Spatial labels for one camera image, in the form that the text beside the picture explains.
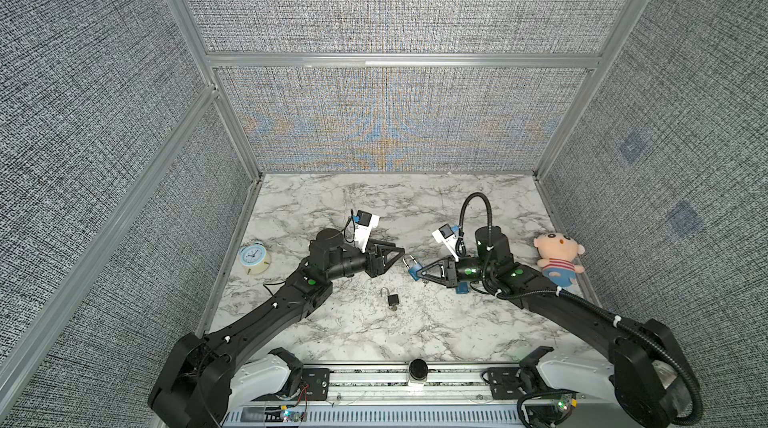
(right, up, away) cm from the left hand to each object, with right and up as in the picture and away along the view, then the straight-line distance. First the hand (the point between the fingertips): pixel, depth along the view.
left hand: (399, 251), depth 73 cm
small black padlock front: (-1, -16, +15) cm, 22 cm away
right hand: (+5, -6, +2) cm, 8 cm away
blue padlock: (+4, -5, +1) cm, 6 cm away
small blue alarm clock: (-43, -5, +19) cm, 48 cm away
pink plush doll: (+49, -3, +17) cm, 52 cm away
